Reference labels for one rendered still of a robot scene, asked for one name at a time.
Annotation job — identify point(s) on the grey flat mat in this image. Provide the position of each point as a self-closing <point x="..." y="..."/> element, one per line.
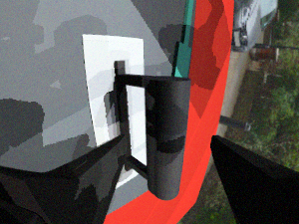
<point x="45" y="118"/>

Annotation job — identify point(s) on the teal small trowel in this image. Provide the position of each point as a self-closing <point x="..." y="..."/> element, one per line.
<point x="183" y="51"/>

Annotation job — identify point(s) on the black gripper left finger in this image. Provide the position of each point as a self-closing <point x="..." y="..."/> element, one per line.
<point x="78" y="192"/>

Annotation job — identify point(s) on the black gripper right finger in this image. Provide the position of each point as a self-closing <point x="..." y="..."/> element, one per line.
<point x="259" y="191"/>

